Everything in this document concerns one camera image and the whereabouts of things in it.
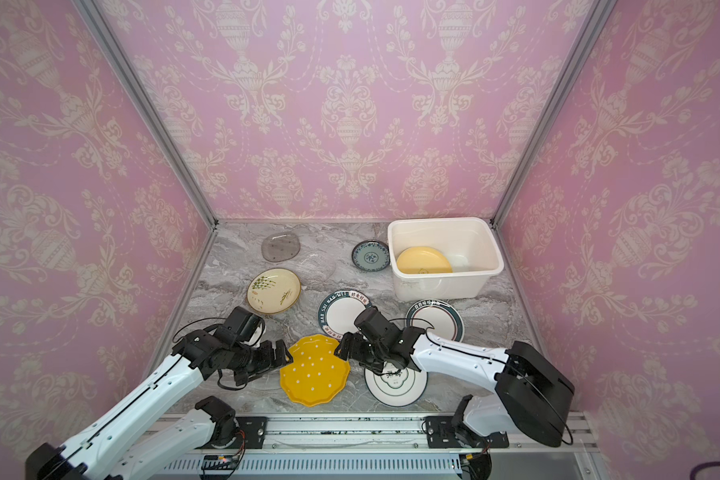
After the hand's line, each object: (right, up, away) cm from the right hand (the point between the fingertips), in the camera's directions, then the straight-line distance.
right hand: (344, 357), depth 79 cm
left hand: (-16, -1, -3) cm, 16 cm away
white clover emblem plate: (+14, -9, +2) cm, 17 cm away
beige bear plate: (+26, +25, +26) cm, 44 cm away
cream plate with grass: (-25, +15, +21) cm, 36 cm away
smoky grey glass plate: (-27, +30, +34) cm, 53 cm away
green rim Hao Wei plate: (-3, +9, +17) cm, 19 cm away
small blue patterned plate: (+8, +27, +30) cm, 41 cm away
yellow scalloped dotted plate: (-8, -6, +4) cm, 11 cm away
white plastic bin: (+42, +31, +26) cm, 58 cm away
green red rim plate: (+29, +7, +16) cm, 34 cm away
